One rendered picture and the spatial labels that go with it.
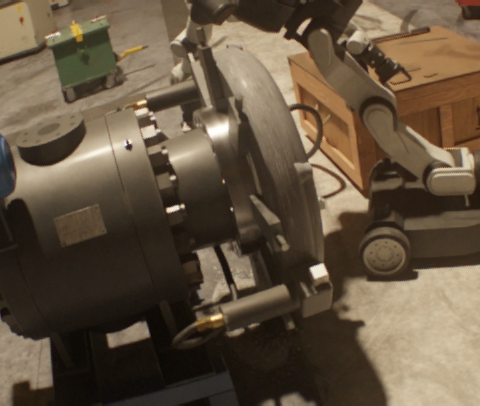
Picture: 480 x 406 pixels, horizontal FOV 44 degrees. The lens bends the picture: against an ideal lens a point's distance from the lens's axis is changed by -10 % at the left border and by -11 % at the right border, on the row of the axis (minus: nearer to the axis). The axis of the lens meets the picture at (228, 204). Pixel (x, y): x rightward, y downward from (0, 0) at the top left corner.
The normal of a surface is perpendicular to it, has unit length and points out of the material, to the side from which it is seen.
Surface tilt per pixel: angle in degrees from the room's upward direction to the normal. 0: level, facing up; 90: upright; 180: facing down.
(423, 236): 90
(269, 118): 46
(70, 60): 90
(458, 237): 90
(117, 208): 59
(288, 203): 78
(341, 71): 108
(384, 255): 90
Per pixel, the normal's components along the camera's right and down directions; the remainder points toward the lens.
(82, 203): 0.07, -0.19
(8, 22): -0.03, 0.50
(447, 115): 0.25, 0.43
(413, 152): -0.25, 0.52
